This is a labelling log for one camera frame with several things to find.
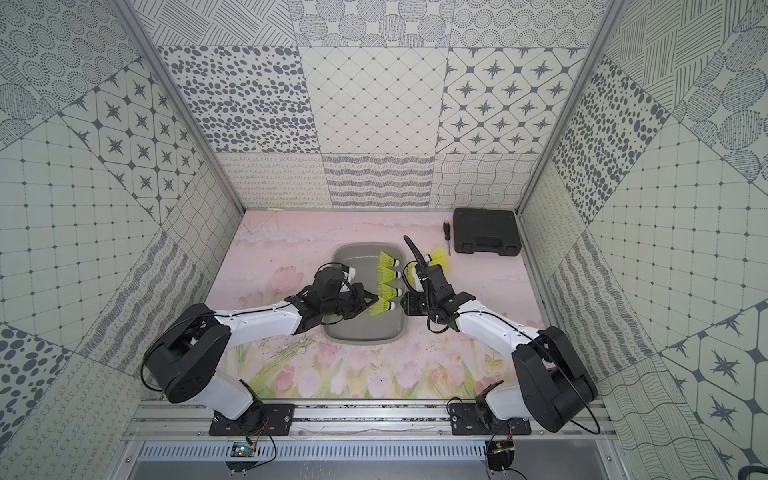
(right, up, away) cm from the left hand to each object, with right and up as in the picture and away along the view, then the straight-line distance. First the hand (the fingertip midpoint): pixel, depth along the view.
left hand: (389, 303), depth 82 cm
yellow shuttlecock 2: (-1, +6, +14) cm, 16 cm away
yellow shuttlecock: (-2, +11, +18) cm, 21 cm away
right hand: (+6, -2, +6) cm, 9 cm away
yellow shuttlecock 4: (-2, -2, +6) cm, 6 cm away
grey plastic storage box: (0, -9, +7) cm, 11 cm away
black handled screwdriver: (+22, +22, +32) cm, 45 cm away
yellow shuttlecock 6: (+6, +9, +1) cm, 11 cm away
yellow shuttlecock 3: (-1, +1, +11) cm, 11 cm away
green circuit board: (-36, -34, -11) cm, 50 cm away
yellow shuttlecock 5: (+17, +11, +21) cm, 29 cm away
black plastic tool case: (+39, +21, +34) cm, 56 cm away
